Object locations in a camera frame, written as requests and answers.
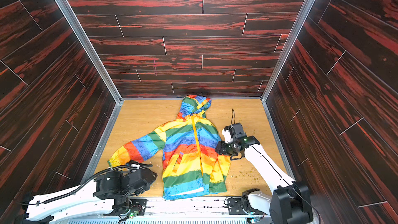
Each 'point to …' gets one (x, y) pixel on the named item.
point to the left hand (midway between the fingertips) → (159, 180)
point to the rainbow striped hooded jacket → (192, 167)
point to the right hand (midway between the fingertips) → (222, 148)
